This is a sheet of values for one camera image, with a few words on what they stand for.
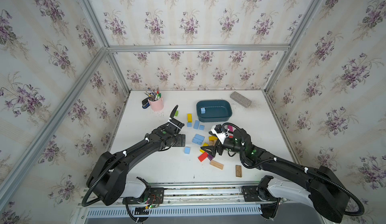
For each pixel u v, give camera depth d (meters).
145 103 1.07
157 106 1.08
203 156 0.85
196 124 1.01
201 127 0.98
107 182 0.40
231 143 0.67
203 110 1.04
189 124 1.00
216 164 0.83
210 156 0.83
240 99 1.11
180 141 0.76
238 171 0.80
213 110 1.08
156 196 0.72
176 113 1.06
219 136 0.67
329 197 0.40
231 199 0.73
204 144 0.91
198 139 0.93
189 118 1.01
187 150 0.89
